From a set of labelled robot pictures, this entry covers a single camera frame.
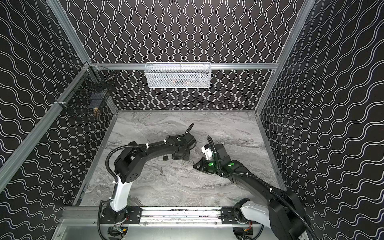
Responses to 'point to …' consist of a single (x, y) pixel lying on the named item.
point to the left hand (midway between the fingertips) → (190, 160)
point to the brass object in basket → (95, 109)
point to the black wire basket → (89, 93)
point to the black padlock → (165, 158)
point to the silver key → (161, 171)
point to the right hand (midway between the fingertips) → (194, 167)
